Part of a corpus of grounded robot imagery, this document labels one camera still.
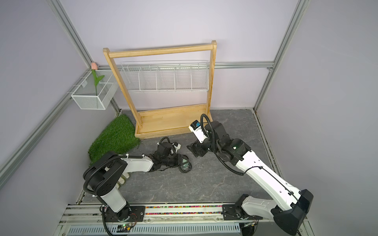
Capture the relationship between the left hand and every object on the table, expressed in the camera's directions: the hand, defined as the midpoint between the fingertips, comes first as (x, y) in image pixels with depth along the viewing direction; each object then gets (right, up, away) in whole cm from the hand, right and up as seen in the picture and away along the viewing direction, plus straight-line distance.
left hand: (187, 162), depth 87 cm
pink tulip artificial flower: (-57, +51, +3) cm, 76 cm away
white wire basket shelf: (-1, +57, +15) cm, 59 cm away
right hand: (+4, +15, -17) cm, 23 cm away
